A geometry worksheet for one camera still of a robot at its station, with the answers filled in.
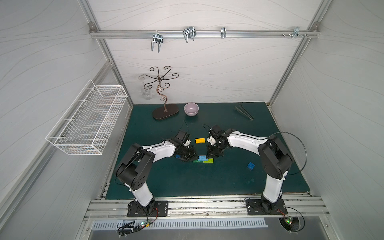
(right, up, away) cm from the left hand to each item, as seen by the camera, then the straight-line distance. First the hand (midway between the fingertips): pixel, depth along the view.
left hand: (199, 158), depth 87 cm
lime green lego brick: (+6, -3, +3) cm, 7 cm away
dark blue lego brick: (-12, +4, -12) cm, 17 cm away
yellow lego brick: (+1, +9, +11) cm, 14 cm away
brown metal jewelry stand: (-22, +29, +28) cm, 46 cm away
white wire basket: (-54, +21, -18) cm, 61 cm away
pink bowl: (-6, +31, +27) cm, 41 cm away
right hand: (+4, +1, +2) cm, 5 cm away
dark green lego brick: (-2, -2, +1) cm, 3 cm away
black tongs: (+39, +25, +24) cm, 52 cm away
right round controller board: (+45, -28, -16) cm, 55 cm away
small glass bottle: (-35, +40, +11) cm, 54 cm away
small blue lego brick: (+31, -5, 0) cm, 31 cm away
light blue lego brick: (+2, -1, +3) cm, 3 cm away
